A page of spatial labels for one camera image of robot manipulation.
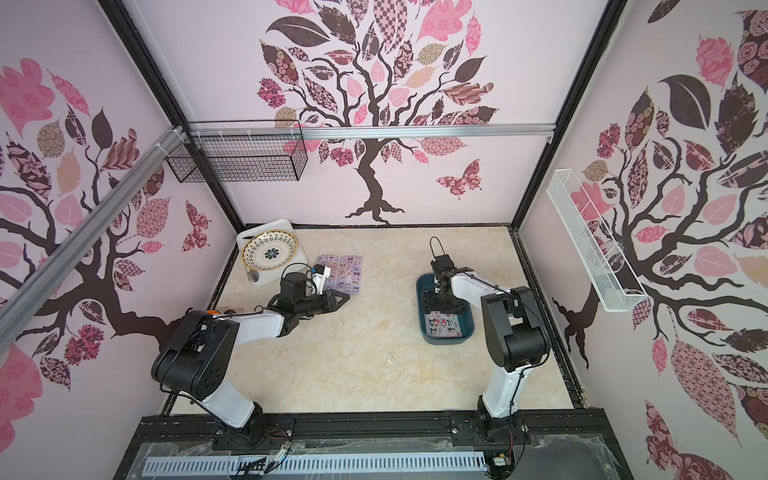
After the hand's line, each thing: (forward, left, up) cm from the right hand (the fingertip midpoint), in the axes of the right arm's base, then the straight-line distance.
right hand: (438, 311), depth 95 cm
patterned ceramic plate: (+28, +63, +1) cm, 68 cm away
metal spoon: (+16, +66, 0) cm, 67 cm away
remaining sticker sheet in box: (-5, 0, 0) cm, 5 cm away
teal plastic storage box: (+10, +3, +2) cm, 11 cm away
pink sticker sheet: (+22, +38, 0) cm, 44 cm away
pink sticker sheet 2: (+16, +30, 0) cm, 34 cm away
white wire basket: (-9, -35, +31) cm, 48 cm away
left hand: (+1, +29, +6) cm, 30 cm away
